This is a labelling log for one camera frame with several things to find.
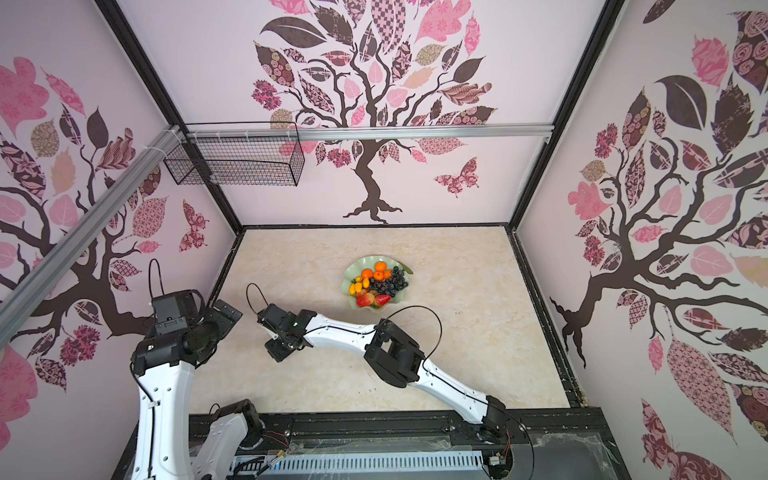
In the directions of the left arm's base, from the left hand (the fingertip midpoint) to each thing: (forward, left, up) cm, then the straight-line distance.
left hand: (228, 327), depth 74 cm
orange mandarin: (+29, -38, -12) cm, 49 cm away
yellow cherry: (+19, -31, -11) cm, 38 cm away
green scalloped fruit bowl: (+28, -29, -12) cm, 42 cm away
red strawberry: (+15, -33, -12) cm, 38 cm away
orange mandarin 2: (+27, -33, -14) cm, 45 cm away
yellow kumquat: (+24, -30, -14) cm, 41 cm away
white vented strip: (-28, -11, -15) cm, 33 cm away
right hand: (+1, -6, -16) cm, 18 cm away
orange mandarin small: (+26, -40, -13) cm, 50 cm away
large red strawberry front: (+15, -39, -12) cm, 43 cm away
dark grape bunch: (+19, -41, -10) cm, 46 cm away
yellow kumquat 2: (+22, -33, -13) cm, 42 cm away
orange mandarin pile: (+27, -37, -15) cm, 48 cm away
